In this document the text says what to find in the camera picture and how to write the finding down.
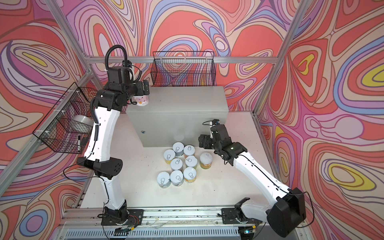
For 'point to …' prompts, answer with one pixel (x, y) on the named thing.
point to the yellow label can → (168, 155)
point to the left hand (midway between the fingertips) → (140, 81)
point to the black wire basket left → (67, 126)
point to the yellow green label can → (205, 160)
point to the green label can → (191, 161)
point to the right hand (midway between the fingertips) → (207, 141)
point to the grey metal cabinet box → (176, 116)
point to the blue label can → (178, 148)
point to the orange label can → (189, 150)
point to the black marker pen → (79, 147)
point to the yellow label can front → (189, 174)
